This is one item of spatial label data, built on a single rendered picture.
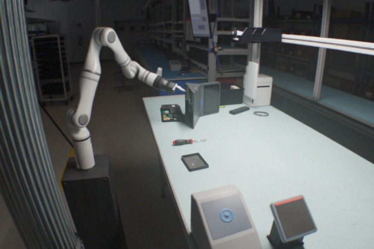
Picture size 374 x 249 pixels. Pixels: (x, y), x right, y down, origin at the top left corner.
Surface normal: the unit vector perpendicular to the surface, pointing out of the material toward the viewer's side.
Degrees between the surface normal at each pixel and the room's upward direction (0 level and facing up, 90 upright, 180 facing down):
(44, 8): 90
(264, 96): 90
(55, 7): 90
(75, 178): 0
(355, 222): 0
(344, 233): 0
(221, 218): 30
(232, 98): 90
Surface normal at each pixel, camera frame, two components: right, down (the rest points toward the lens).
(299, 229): 0.12, -0.63
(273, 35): 0.26, 0.32
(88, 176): 0.00, -0.94
